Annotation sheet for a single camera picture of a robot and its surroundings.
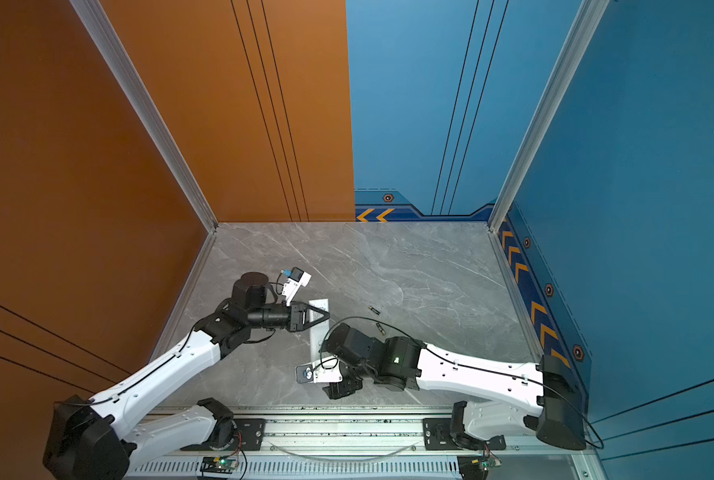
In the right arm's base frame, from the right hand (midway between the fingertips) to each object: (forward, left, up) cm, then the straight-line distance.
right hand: (321, 364), depth 69 cm
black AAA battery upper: (+23, -12, -16) cm, 31 cm away
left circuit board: (-17, +26, -17) cm, 36 cm away
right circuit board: (-18, -36, -18) cm, 44 cm away
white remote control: (+6, +1, +4) cm, 8 cm away
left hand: (+10, -1, +4) cm, 11 cm away
